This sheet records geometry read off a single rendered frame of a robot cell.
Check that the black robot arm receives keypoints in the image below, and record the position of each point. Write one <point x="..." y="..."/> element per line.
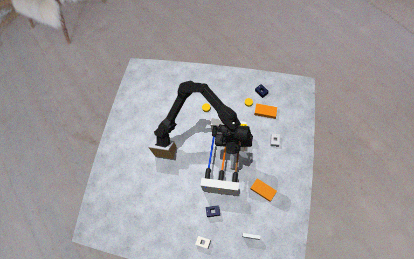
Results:
<point x="225" y="113"/>

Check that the yellow round disc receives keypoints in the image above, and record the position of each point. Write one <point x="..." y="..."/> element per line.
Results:
<point x="248" y="102"/>
<point x="206" y="107"/>

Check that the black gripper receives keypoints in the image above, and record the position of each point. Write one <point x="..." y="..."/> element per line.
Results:
<point x="221" y="141"/>

